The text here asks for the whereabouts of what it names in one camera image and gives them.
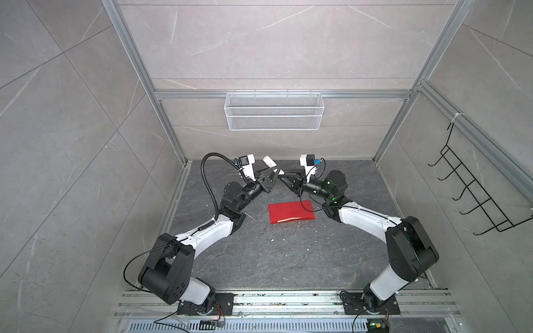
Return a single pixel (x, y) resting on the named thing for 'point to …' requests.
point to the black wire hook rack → (474, 188)
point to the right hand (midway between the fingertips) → (280, 174)
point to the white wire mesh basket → (274, 112)
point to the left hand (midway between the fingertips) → (281, 165)
